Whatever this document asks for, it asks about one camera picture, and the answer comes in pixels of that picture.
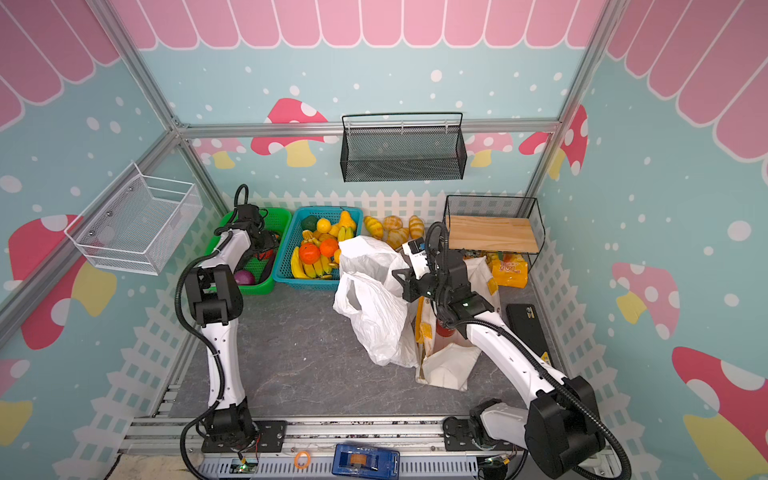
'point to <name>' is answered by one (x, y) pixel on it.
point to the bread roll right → (416, 227)
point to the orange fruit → (309, 253)
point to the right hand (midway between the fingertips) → (393, 271)
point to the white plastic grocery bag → (369, 292)
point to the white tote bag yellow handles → (450, 361)
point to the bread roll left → (374, 227)
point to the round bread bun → (392, 222)
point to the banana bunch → (318, 270)
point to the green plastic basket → (275, 219)
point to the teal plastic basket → (302, 228)
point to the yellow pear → (346, 220)
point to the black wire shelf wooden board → (497, 224)
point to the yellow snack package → (508, 270)
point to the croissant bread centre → (397, 237)
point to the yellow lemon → (324, 225)
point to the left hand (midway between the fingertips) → (264, 248)
